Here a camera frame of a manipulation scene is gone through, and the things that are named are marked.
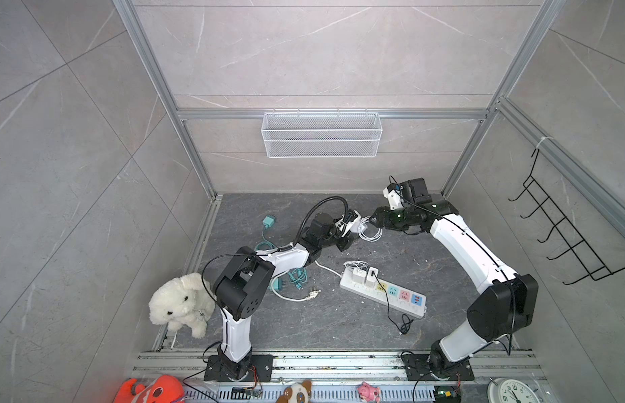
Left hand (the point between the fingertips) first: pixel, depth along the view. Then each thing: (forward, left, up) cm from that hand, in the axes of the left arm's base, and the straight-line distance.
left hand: (360, 224), depth 88 cm
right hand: (-2, -5, +4) cm, 7 cm away
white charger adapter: (-6, +4, +7) cm, 10 cm away
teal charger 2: (-15, +31, -14) cm, 37 cm away
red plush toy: (-46, +57, -8) cm, 74 cm away
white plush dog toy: (-25, +53, 0) cm, 59 cm away
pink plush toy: (-48, +3, -14) cm, 50 cm away
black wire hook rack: (-21, -51, +16) cm, 57 cm away
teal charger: (+14, +36, -15) cm, 42 cm away
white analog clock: (-49, -36, -13) cm, 62 cm away
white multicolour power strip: (-22, -8, -12) cm, 26 cm away
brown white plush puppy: (-47, +22, -13) cm, 54 cm away
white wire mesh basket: (+35, +12, +14) cm, 40 cm away
